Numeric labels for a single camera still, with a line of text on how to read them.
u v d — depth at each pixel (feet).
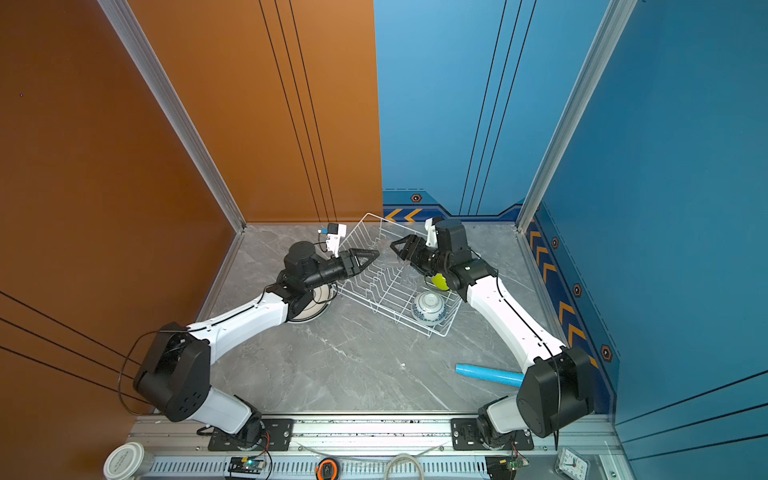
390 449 2.39
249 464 2.32
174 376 1.44
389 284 3.26
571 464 2.24
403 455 2.33
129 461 2.14
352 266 2.28
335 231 2.42
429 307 2.92
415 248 2.26
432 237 2.34
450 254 1.96
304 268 2.10
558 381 1.31
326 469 2.19
